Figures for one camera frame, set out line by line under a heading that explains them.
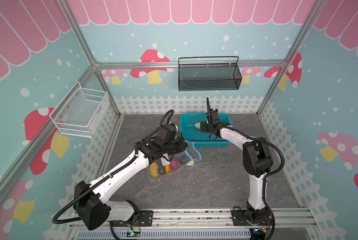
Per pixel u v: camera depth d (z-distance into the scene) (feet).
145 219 2.42
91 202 1.26
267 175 1.79
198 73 3.23
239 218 2.43
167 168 2.87
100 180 1.38
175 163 2.84
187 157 2.54
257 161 1.76
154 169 2.78
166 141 1.88
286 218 2.49
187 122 3.58
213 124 2.59
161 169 2.75
